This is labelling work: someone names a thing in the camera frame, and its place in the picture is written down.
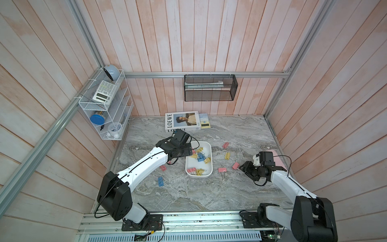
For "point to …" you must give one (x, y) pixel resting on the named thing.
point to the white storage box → (200, 165)
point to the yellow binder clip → (227, 156)
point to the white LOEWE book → (188, 120)
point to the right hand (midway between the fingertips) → (242, 167)
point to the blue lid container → (97, 119)
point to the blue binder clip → (160, 181)
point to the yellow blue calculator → (204, 121)
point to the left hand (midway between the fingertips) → (183, 152)
